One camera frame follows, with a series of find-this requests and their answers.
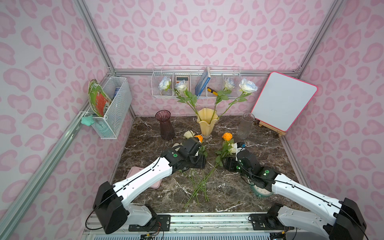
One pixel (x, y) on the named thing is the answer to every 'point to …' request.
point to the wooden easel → (267, 126)
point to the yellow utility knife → (213, 91)
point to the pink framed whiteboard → (282, 100)
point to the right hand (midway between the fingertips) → (225, 160)
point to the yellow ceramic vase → (207, 118)
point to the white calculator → (179, 79)
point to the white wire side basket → (119, 90)
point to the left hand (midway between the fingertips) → (203, 159)
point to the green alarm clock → (260, 191)
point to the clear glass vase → (248, 119)
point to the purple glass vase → (166, 129)
